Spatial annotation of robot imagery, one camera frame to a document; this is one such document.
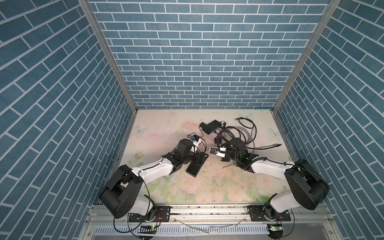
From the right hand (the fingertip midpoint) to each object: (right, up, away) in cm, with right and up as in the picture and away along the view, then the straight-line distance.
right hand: (216, 144), depth 89 cm
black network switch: (-2, +9, +18) cm, 20 cm away
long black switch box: (-13, -14, -3) cm, 20 cm away
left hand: (-7, -5, -4) cm, 10 cm away
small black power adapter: (+1, +1, +11) cm, 12 cm away
